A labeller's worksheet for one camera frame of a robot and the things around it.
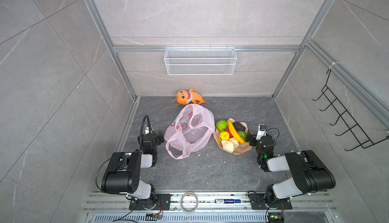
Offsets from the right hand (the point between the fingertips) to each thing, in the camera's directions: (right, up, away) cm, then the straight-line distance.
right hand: (258, 131), depth 92 cm
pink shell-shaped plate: (-7, +4, +3) cm, 9 cm away
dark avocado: (-11, +2, +2) cm, 12 cm away
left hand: (-66, 0, +1) cm, 66 cm away
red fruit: (-19, 0, 0) cm, 19 cm away
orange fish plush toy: (-47, +23, +16) cm, 55 cm away
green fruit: (-10, -2, -2) cm, 10 cm away
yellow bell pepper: (-22, -3, -2) cm, 22 cm away
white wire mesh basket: (-36, +47, +9) cm, 60 cm away
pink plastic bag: (-43, -1, +8) cm, 43 cm away
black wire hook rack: (+29, +1, -34) cm, 44 cm away
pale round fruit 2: (-15, -7, -5) cm, 17 cm away
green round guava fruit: (-23, +4, -2) cm, 23 cm away
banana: (-15, 0, -3) cm, 15 cm away
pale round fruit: (-20, -7, -9) cm, 23 cm away
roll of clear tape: (-46, -32, -19) cm, 59 cm away
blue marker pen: (-23, -32, -19) cm, 43 cm away
